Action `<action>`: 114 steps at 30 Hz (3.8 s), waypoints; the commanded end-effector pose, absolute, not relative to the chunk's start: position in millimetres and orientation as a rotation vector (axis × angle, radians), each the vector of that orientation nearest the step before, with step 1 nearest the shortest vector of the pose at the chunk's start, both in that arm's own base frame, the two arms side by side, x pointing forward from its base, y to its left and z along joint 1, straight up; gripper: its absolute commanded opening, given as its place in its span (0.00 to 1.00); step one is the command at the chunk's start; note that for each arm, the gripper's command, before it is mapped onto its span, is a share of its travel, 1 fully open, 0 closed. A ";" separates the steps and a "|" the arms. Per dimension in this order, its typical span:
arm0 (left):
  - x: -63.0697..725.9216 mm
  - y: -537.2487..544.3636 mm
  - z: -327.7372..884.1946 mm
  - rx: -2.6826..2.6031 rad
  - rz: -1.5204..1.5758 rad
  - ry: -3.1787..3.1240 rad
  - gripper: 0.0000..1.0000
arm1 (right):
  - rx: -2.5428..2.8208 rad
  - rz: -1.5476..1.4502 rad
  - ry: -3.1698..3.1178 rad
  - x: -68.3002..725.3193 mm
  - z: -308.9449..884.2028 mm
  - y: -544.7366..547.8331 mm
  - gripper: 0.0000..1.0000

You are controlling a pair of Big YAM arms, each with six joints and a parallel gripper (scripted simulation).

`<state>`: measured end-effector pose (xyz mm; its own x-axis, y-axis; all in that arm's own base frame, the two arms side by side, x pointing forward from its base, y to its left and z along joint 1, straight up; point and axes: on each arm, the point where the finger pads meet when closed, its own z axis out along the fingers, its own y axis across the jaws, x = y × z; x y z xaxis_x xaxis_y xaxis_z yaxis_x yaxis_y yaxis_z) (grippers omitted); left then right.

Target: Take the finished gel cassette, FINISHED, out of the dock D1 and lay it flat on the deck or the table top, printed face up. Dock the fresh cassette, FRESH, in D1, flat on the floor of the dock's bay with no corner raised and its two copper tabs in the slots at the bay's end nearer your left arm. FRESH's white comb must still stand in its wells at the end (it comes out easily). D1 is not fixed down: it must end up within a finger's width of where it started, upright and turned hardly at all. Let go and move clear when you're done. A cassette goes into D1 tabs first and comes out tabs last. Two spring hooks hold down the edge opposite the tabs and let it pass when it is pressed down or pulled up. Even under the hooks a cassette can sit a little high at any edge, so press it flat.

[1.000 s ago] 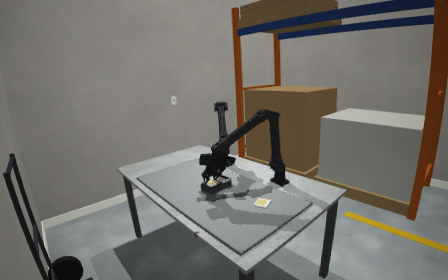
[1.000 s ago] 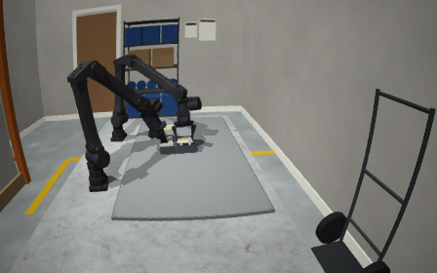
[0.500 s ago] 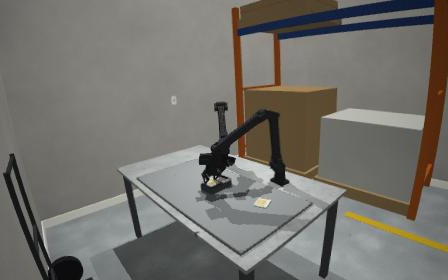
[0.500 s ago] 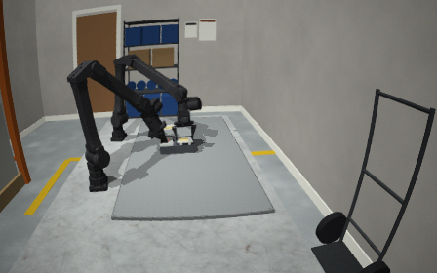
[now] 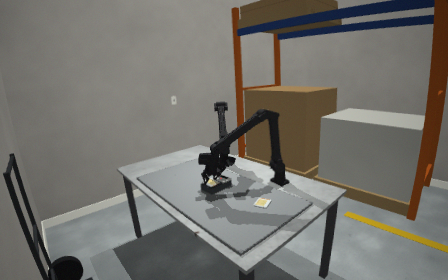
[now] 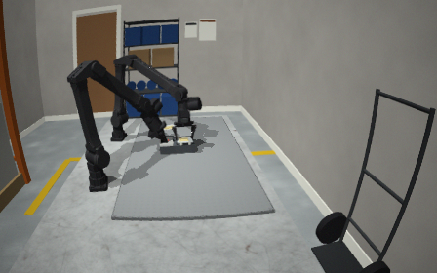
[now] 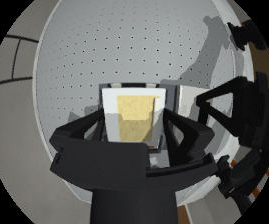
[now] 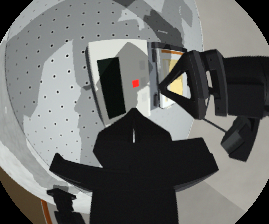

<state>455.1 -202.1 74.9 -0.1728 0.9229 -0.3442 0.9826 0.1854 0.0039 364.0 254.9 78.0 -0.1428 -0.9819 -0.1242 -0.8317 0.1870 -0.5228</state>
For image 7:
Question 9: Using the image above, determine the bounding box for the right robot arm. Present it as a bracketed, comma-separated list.
[227, 19, 269, 196]

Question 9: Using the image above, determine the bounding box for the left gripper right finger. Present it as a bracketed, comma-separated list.
[162, 108, 215, 167]

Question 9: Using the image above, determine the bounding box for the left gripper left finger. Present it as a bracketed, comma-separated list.
[53, 108, 105, 141]

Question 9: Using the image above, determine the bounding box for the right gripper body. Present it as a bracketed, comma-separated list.
[238, 72, 269, 150]

